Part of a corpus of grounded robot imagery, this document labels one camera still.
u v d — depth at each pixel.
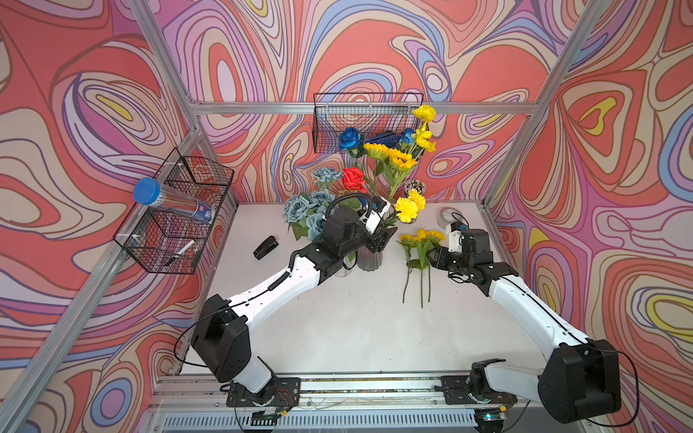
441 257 0.74
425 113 0.71
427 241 1.01
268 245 1.04
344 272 0.95
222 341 0.42
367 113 0.88
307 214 0.69
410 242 1.01
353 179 0.72
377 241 0.66
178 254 0.73
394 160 0.70
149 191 0.63
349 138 0.75
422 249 0.99
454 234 0.76
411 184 1.02
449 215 1.16
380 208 0.62
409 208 0.71
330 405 0.72
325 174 0.73
